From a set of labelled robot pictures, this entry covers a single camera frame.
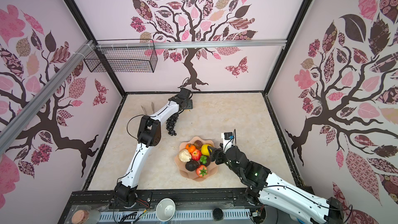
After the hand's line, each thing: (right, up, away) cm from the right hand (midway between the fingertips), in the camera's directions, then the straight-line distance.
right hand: (213, 145), depth 74 cm
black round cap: (+1, -25, -12) cm, 28 cm away
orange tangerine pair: (-12, -4, +7) cm, 14 cm away
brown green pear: (-8, -2, +11) cm, 14 cm away
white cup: (-23, -29, -4) cm, 37 cm away
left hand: (-18, +21, +36) cm, 45 cm away
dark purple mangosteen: (-4, -9, +6) cm, 12 cm away
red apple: (-9, -7, +7) cm, 13 cm away
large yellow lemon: (-4, -5, +8) cm, 10 cm away
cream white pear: (-15, -6, +5) cm, 17 cm away
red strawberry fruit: (-6, -13, +2) cm, 15 cm away
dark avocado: (-11, -11, +3) cm, 16 cm away
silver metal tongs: (-43, +20, +38) cm, 61 cm away
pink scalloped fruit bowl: (0, -15, +5) cm, 15 cm away
